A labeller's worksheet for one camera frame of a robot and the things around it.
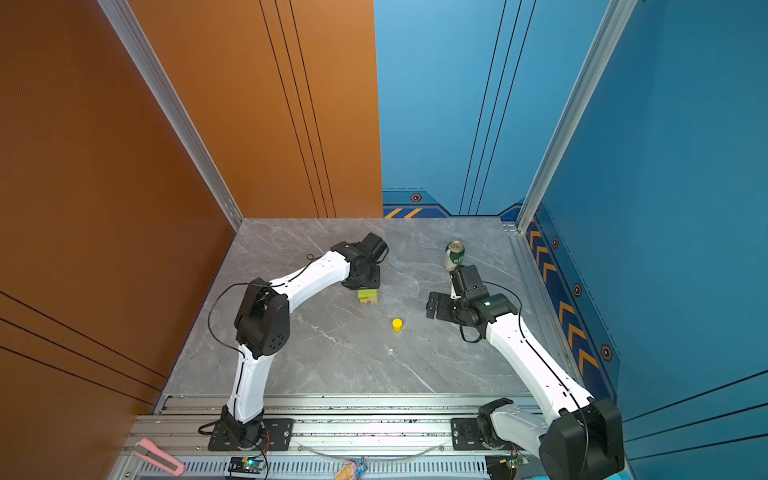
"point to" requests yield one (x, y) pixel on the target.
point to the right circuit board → (514, 463)
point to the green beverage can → (455, 251)
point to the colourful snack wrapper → (353, 469)
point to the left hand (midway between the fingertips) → (373, 280)
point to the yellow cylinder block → (397, 325)
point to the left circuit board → (246, 464)
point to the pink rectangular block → (372, 298)
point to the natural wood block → (368, 301)
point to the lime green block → (367, 293)
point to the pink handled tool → (153, 453)
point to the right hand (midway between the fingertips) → (439, 308)
